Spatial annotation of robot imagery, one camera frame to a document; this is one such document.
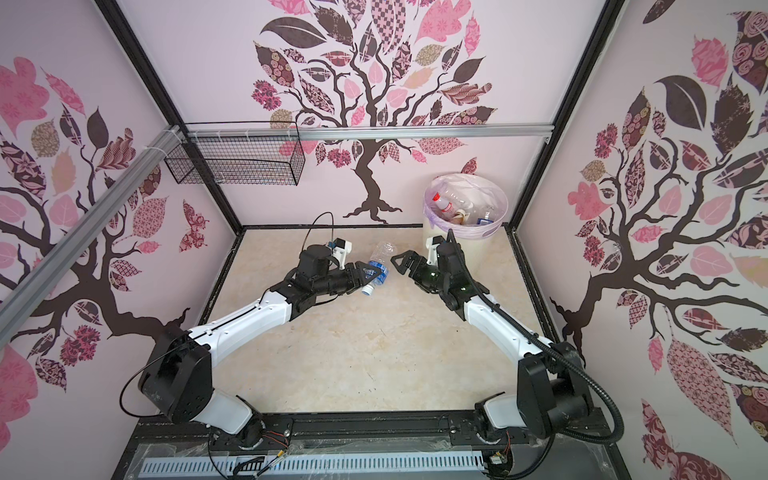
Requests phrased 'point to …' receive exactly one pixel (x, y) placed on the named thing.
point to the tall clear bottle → (474, 202)
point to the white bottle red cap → (449, 202)
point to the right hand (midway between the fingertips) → (399, 262)
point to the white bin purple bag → (457, 183)
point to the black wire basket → (239, 153)
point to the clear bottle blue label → (380, 259)
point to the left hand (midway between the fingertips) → (377, 278)
